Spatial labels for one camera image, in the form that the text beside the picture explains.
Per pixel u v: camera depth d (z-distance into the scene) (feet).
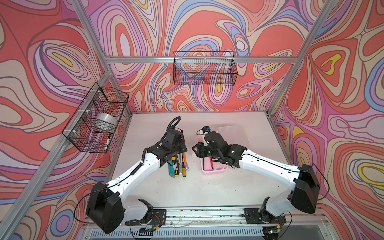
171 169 2.93
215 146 1.89
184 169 2.90
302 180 1.51
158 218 2.37
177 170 2.89
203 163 2.99
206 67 3.14
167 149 1.98
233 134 3.33
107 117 2.42
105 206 1.29
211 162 2.14
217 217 2.46
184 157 2.99
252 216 2.40
